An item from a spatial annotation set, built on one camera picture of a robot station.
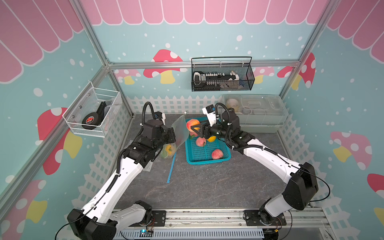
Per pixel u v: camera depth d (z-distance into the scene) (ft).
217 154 3.00
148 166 3.00
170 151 3.00
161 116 2.11
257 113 3.24
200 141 3.18
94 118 2.24
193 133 2.31
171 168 3.01
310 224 2.39
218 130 2.12
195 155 3.18
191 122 2.37
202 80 2.87
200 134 2.19
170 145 2.85
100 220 1.23
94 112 2.34
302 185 1.38
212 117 2.13
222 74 2.98
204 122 2.21
